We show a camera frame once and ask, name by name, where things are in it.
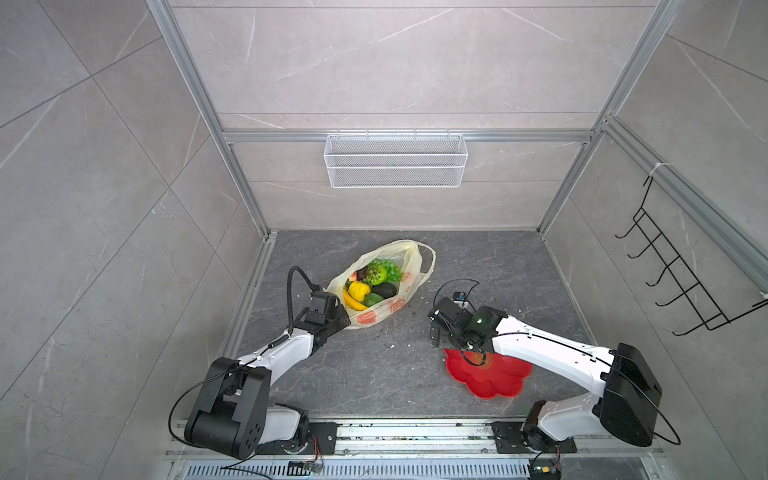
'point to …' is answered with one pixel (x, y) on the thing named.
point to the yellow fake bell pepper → (358, 290)
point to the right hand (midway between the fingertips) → (446, 335)
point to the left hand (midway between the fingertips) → (343, 308)
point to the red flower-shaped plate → (497, 377)
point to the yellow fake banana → (353, 303)
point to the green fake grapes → (394, 273)
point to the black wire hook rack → (704, 303)
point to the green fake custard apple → (375, 274)
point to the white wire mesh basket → (394, 160)
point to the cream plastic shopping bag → (416, 260)
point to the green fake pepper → (371, 299)
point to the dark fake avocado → (385, 289)
